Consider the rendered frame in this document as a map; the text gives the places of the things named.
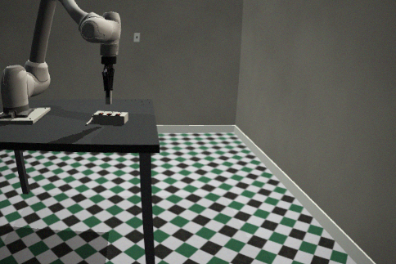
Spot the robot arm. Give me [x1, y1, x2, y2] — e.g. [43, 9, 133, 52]
[0, 0, 121, 119]

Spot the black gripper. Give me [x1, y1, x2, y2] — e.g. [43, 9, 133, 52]
[101, 56, 116, 105]

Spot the white power strip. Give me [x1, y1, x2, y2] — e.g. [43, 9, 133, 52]
[86, 111, 128, 125]

